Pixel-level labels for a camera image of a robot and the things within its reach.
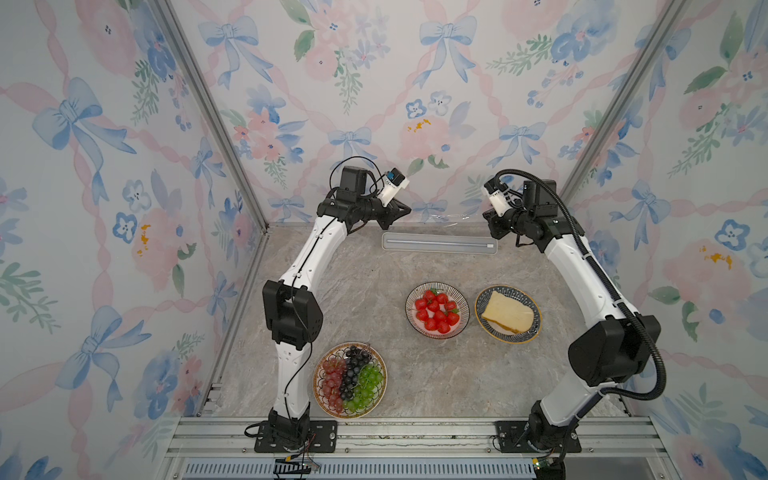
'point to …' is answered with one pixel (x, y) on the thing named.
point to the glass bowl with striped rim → (452, 294)
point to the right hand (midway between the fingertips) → (492, 209)
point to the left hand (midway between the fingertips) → (410, 206)
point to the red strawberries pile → (436, 311)
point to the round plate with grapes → (338, 351)
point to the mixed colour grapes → (350, 383)
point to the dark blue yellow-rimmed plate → (501, 332)
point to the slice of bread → (508, 312)
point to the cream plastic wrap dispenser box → (441, 243)
